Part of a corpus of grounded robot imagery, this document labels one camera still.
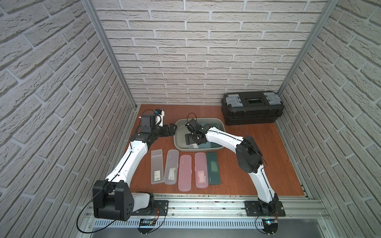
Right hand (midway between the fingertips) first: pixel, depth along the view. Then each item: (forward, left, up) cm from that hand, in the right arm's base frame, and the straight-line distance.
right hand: (194, 139), depth 96 cm
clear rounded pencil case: (-18, +15, -2) cm, 23 cm away
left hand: (0, +13, +17) cm, 21 cm away
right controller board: (-49, -34, -5) cm, 60 cm away
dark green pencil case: (-25, -10, -4) cm, 27 cm away
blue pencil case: (-4, -8, -2) cm, 10 cm away
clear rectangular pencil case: (-17, +23, -2) cm, 29 cm away
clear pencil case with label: (-4, 0, -1) cm, 5 cm away
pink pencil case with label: (-20, -3, -3) cm, 21 cm away
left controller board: (-45, +26, -6) cm, 52 cm away
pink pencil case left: (-21, +7, -4) cm, 22 cm away
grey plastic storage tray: (+1, +10, -4) cm, 11 cm away
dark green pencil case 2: (-9, -6, +25) cm, 28 cm away
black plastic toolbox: (+15, -47, +12) cm, 50 cm away
